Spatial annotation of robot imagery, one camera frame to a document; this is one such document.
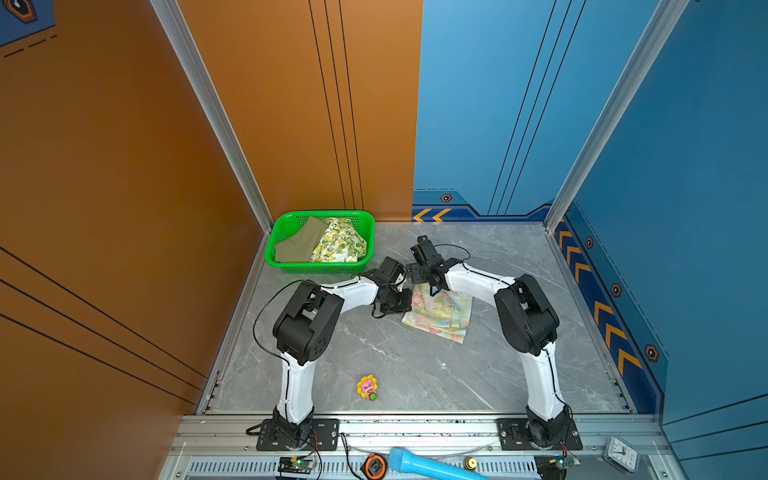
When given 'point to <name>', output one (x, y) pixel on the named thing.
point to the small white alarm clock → (622, 455)
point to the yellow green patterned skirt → (339, 243)
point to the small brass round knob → (470, 463)
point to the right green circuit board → (563, 462)
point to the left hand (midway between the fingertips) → (412, 305)
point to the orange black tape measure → (374, 466)
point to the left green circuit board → (295, 465)
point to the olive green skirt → (299, 247)
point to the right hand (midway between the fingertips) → (419, 269)
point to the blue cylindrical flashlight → (410, 463)
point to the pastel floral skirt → (446, 314)
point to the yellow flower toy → (367, 387)
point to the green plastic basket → (286, 224)
